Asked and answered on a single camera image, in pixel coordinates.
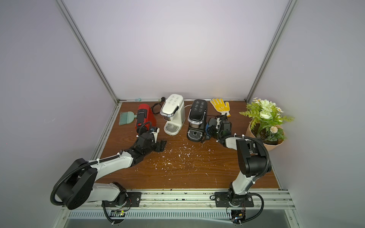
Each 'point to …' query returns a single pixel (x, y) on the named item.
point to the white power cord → (188, 105)
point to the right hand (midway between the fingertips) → (207, 127)
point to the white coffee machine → (173, 110)
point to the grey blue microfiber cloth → (212, 122)
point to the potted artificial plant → (266, 121)
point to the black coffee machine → (197, 120)
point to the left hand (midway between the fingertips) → (164, 139)
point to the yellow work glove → (219, 106)
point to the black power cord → (162, 99)
